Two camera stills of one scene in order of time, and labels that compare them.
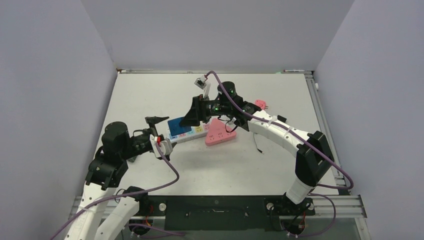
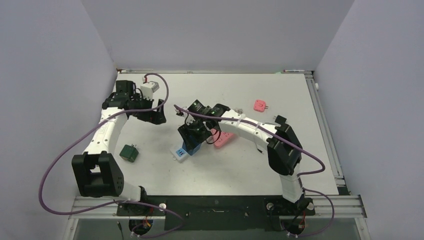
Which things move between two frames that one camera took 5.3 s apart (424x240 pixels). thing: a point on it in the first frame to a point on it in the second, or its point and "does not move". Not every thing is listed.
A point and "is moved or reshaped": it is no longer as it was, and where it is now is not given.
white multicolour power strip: (196, 132) is moved or reshaped
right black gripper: (197, 113) to (186, 130)
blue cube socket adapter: (175, 128) to (193, 150)
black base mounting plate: (221, 213) does not move
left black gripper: (152, 122) to (155, 117)
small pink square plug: (261, 104) does not move
